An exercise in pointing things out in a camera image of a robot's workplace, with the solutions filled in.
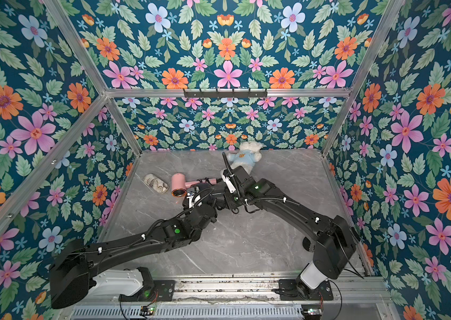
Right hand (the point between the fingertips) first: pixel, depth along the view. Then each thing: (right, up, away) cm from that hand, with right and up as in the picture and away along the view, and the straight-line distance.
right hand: (231, 193), depth 81 cm
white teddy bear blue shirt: (+8, +18, +27) cm, 33 cm away
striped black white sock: (+33, -23, +3) cm, 40 cm away
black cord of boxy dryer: (+7, -4, -16) cm, 18 cm away
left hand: (-9, -4, 0) cm, 9 cm away
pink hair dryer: (-27, +2, +18) cm, 32 cm away
